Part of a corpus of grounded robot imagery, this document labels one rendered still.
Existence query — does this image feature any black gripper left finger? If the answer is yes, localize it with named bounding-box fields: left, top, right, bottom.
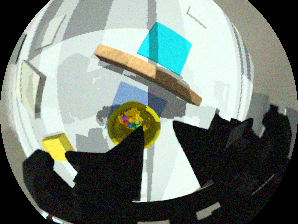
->
left=64, top=127, right=144, bottom=201

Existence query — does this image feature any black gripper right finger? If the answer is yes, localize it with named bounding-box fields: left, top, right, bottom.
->
left=172, top=119, right=253, bottom=188

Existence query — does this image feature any tan flat bar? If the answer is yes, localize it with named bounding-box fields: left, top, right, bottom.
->
left=94, top=44, right=202, bottom=107

